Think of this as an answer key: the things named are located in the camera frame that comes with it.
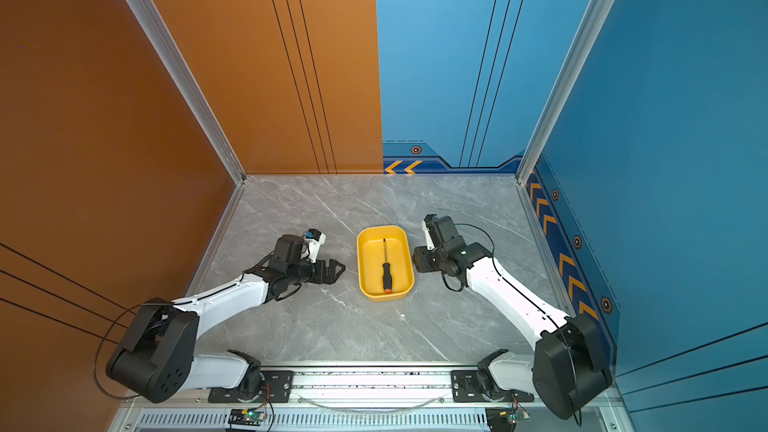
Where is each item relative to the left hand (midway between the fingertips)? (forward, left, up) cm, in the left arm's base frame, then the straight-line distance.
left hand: (334, 263), depth 90 cm
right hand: (-1, -25, +6) cm, 26 cm away
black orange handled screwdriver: (-2, -16, -4) cm, 16 cm away
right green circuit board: (-37, -44, -6) cm, 58 cm away
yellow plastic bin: (+3, -10, -4) cm, 12 cm away
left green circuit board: (-37, +16, -7) cm, 41 cm away
